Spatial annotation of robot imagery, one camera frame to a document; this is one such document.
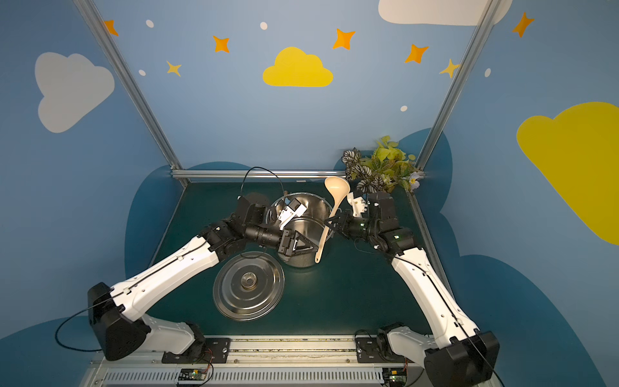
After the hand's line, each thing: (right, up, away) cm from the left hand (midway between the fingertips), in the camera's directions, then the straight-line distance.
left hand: (314, 244), depth 64 cm
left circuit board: (-37, -41, +8) cm, 56 cm away
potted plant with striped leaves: (+30, +25, +34) cm, 52 cm away
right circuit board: (+25, -42, +8) cm, 49 cm away
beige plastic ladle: (+8, +16, +12) cm, 22 cm away
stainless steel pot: (-1, +2, +40) cm, 40 cm away
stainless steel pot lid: (-24, -19, +23) cm, 38 cm away
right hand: (+4, +6, +8) cm, 11 cm away
